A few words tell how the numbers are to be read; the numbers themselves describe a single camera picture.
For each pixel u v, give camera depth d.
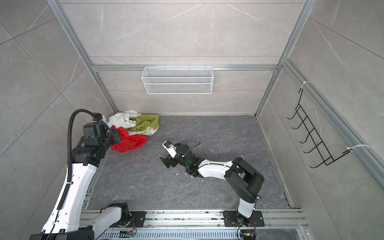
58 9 0.69
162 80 1.01
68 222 0.37
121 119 0.97
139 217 0.73
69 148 0.44
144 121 1.04
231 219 0.73
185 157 0.64
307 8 0.69
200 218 0.75
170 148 0.71
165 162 0.73
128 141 0.86
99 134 0.52
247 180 0.47
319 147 0.64
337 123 0.54
